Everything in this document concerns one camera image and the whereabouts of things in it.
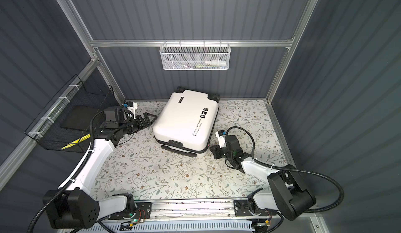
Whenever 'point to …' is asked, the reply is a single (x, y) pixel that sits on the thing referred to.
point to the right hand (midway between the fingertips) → (212, 149)
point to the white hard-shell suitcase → (185, 121)
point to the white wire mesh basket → (195, 56)
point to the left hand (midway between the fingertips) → (151, 119)
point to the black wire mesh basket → (65, 124)
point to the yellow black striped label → (81, 139)
